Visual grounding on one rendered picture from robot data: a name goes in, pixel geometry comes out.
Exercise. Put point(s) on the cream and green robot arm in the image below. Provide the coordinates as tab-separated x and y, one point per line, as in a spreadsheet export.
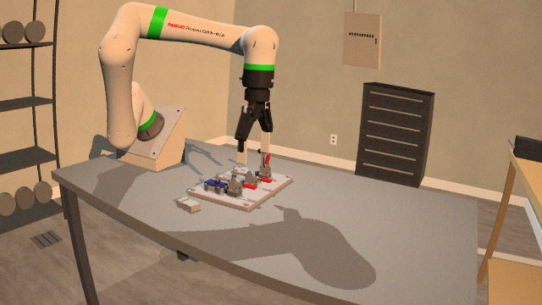
117	52

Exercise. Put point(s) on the blue rectangular plate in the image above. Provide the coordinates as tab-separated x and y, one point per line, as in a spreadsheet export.
212	185

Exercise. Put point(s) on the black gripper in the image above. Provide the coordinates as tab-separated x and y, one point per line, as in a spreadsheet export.
258	103

